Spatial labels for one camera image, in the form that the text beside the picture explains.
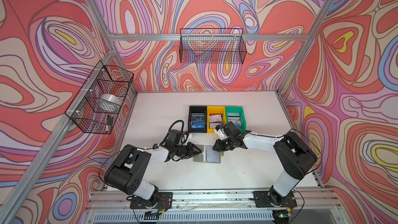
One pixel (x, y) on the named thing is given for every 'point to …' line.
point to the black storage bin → (197, 109)
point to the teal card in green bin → (238, 125)
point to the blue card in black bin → (197, 125)
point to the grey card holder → (209, 154)
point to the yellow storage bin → (215, 109)
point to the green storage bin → (236, 115)
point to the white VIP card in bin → (215, 118)
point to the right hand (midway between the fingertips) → (216, 151)
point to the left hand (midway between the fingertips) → (201, 152)
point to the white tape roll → (109, 102)
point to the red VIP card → (212, 125)
